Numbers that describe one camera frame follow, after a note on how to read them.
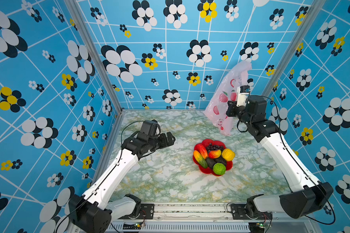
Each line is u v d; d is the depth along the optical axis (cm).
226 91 81
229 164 87
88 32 79
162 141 67
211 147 93
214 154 87
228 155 85
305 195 37
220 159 87
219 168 79
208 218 72
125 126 111
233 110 64
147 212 73
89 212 37
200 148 91
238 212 73
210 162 86
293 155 44
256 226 70
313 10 69
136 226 70
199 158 86
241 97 63
